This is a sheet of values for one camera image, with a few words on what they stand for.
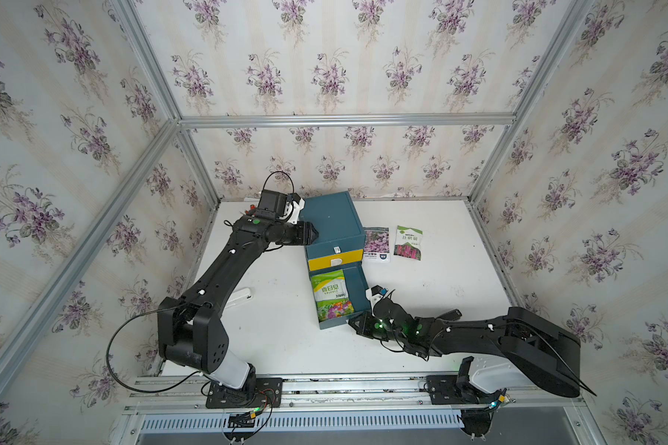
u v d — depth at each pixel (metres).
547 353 0.43
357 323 0.80
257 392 0.73
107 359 0.37
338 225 0.82
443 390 0.73
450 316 0.84
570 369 0.43
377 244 1.04
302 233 0.72
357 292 0.93
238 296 0.88
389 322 0.63
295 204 0.75
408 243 1.05
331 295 0.90
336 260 0.86
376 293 0.78
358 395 0.73
